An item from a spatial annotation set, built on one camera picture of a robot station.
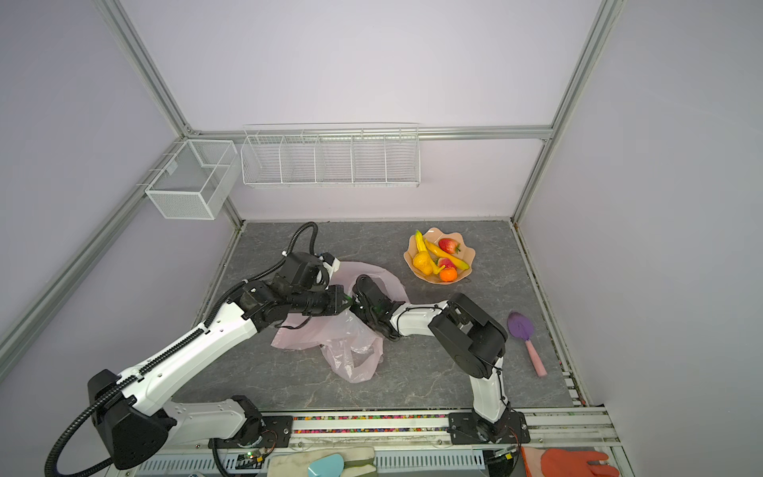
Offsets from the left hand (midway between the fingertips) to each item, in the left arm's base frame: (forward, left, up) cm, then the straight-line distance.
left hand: (352, 304), depth 73 cm
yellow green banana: (+32, -22, -15) cm, 42 cm away
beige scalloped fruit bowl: (+37, -28, -18) cm, 50 cm away
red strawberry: (+30, -33, -16) cm, 47 cm away
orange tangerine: (+17, -30, -15) cm, 38 cm away
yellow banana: (+27, -31, -18) cm, 45 cm away
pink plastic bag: (-8, 0, -5) cm, 10 cm away
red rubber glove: (-34, -47, -20) cm, 61 cm away
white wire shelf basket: (+52, +7, +9) cm, 53 cm away
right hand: (+6, +9, -14) cm, 18 cm away
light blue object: (-31, +7, -20) cm, 37 cm away
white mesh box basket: (+50, +53, +3) cm, 73 cm away
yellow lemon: (+22, -22, -15) cm, 35 cm away
